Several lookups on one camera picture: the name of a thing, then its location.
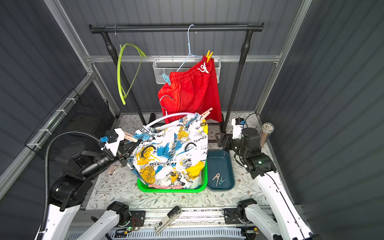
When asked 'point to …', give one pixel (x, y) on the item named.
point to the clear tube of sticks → (267, 129)
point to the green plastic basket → (145, 188)
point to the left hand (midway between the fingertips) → (138, 140)
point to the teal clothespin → (221, 181)
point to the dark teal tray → (220, 171)
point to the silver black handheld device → (173, 214)
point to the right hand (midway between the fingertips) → (224, 134)
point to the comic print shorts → (174, 154)
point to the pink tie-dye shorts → (164, 187)
